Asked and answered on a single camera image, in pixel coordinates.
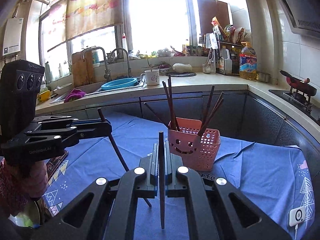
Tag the small glass jar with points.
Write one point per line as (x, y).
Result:
(206, 68)

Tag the brown cardboard sheet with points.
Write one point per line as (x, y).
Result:
(212, 12)

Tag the steel sink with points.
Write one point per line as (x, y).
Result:
(100, 92)

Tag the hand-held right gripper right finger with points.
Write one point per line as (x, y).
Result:
(167, 162)

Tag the bunch of wooden chopsticks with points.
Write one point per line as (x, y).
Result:
(208, 110)

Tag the pile of snack bags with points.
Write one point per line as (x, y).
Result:
(232, 32)

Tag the white water heater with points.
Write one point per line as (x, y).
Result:
(12, 37)

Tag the black condiment rack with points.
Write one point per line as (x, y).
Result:
(235, 55)

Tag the pink cloth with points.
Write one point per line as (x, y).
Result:
(75, 95)

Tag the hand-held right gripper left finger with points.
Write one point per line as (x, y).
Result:
(156, 162)

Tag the gas stove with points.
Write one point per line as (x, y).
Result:
(295, 100)

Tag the pink plastic utensil holder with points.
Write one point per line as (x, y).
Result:
(197, 152)

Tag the white printed mug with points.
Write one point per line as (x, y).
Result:
(151, 78)

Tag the white plastic bag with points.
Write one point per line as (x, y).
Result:
(182, 67)

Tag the white plastic jug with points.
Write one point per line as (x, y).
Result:
(225, 61)

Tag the brown wooden chopstick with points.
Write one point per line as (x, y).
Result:
(161, 140)
(117, 150)

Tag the row of spice bottles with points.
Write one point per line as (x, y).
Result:
(195, 50)

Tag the dark bowl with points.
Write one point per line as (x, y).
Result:
(165, 69)

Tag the cooking oil bottle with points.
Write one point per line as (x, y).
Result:
(248, 62)

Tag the white square device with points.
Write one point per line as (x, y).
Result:
(296, 216)

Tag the person's left forearm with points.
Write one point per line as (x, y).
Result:
(22, 180)

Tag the kitchen counter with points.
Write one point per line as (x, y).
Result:
(212, 82)

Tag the square metal faucet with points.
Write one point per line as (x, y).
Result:
(98, 50)

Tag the red frying pan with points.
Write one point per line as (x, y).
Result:
(300, 86)

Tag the printed window blind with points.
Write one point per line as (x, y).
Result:
(87, 12)

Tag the curved metal faucet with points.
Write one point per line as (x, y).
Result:
(126, 55)

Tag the dark thin chopstick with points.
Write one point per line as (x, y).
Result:
(171, 100)
(156, 113)

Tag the smartphone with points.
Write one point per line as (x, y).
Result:
(58, 165)

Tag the range hood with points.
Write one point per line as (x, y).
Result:
(300, 10)

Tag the small steel bowl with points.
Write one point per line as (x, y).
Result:
(263, 77)

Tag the wooden cutting board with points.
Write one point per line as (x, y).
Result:
(82, 70)

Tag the blue printed tablecloth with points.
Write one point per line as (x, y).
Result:
(250, 175)

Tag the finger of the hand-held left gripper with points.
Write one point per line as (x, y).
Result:
(92, 123)
(95, 132)

